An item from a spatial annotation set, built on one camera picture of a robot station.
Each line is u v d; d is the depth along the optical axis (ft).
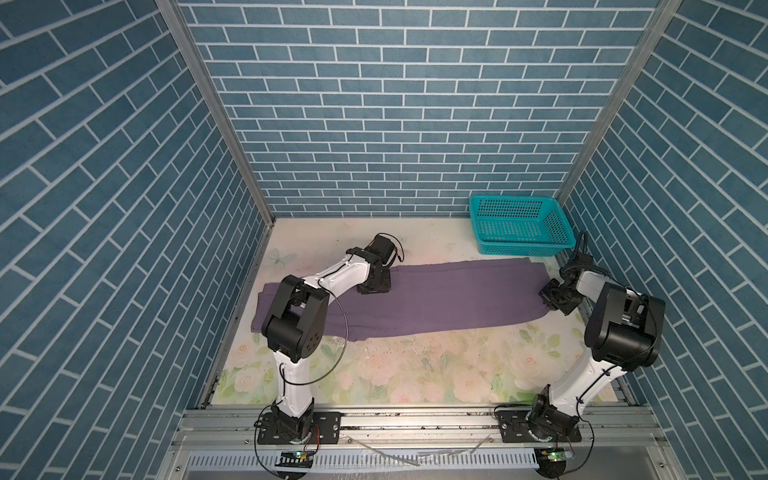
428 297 3.27
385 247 2.58
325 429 2.41
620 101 2.84
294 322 1.65
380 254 2.52
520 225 3.92
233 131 3.08
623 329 1.65
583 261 2.64
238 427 2.47
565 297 2.65
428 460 2.31
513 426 2.42
